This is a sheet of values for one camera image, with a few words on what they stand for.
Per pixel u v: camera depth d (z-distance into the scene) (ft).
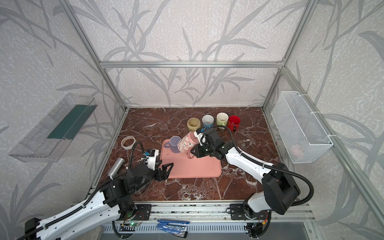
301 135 2.06
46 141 2.10
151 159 2.11
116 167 2.83
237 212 2.41
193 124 3.49
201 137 2.43
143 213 2.37
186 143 2.57
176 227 2.28
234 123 3.53
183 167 2.91
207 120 3.43
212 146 2.11
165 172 2.17
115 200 1.70
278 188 1.37
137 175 1.75
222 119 3.38
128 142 3.27
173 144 2.93
